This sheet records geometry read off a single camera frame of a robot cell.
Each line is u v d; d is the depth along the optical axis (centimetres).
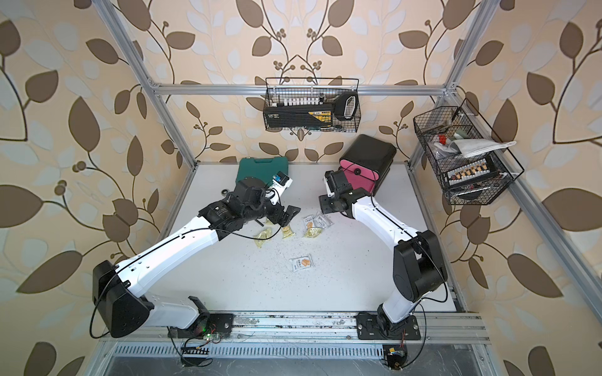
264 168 116
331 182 71
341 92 91
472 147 63
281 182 64
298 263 87
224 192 110
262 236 54
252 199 57
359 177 98
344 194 65
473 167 67
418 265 45
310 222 97
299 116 84
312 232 94
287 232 96
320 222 98
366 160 99
